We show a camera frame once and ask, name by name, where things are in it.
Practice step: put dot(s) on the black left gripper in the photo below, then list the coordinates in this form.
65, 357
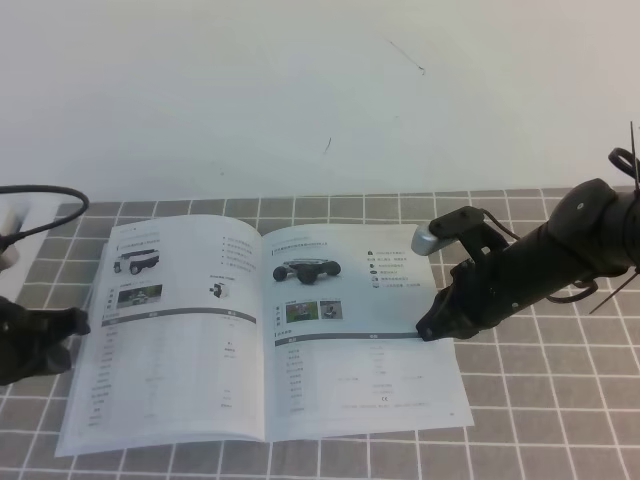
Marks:
32, 341

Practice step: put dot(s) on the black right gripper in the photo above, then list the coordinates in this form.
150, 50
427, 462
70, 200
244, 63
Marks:
484, 294

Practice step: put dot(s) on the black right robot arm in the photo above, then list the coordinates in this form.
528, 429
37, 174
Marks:
592, 233

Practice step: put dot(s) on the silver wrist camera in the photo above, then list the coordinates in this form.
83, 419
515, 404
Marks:
445, 230

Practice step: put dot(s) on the white product catalogue book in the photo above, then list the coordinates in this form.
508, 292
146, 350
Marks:
202, 328

